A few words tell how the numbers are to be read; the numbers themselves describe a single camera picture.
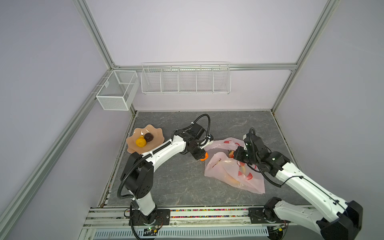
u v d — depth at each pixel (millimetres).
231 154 762
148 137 997
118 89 1024
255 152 568
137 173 451
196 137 675
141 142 964
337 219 391
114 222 734
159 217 736
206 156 846
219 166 759
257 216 722
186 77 986
